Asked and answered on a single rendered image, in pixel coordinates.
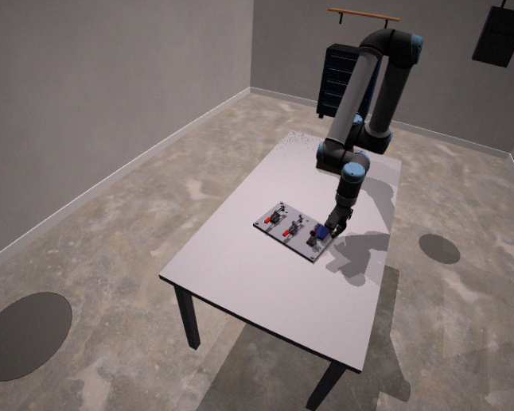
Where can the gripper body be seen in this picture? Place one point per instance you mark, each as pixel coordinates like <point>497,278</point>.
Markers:
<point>346,215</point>

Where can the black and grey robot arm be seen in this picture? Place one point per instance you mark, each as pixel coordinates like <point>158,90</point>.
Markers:
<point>348,128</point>

